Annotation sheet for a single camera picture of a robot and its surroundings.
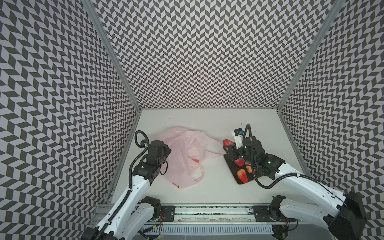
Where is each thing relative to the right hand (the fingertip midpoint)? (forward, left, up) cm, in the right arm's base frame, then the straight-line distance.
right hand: (227, 150), depth 78 cm
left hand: (+3, +32, -1) cm, 32 cm away
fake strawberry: (+2, 0, +4) cm, 5 cm away
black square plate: (-4, -6, -15) cm, 17 cm away
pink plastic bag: (-5, +24, -7) cm, 25 cm away
